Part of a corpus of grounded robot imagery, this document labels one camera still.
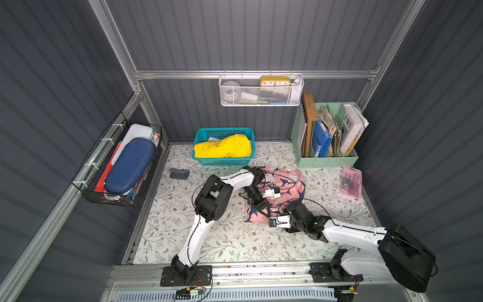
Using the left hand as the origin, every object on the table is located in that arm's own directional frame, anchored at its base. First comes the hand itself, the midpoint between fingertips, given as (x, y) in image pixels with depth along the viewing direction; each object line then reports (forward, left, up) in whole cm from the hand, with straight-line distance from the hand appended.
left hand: (267, 217), depth 90 cm
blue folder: (+36, -30, +18) cm, 50 cm away
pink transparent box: (+19, -47, +1) cm, 51 cm away
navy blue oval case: (+6, +52, +33) cm, 62 cm away
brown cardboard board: (+37, -21, +32) cm, 53 cm away
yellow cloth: (+35, +17, +14) cm, 41 cm away
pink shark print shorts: (+16, -13, +5) cm, 21 cm away
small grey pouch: (+26, +48, +1) cm, 55 cm away
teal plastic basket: (+50, +37, +9) cm, 63 cm away
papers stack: (+35, -39, +14) cm, 54 cm away
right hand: (+2, -10, +3) cm, 11 cm away
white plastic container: (+23, +57, +35) cm, 71 cm away
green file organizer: (+31, -49, +6) cm, 59 cm away
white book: (+38, -45, +26) cm, 64 cm away
